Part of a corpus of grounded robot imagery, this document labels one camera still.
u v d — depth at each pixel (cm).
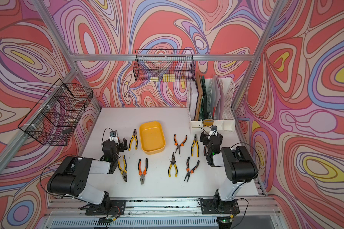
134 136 101
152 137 102
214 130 80
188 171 85
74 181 45
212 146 73
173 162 89
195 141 98
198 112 96
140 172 84
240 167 47
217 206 66
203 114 98
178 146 96
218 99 87
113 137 79
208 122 99
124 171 85
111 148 72
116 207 72
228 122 105
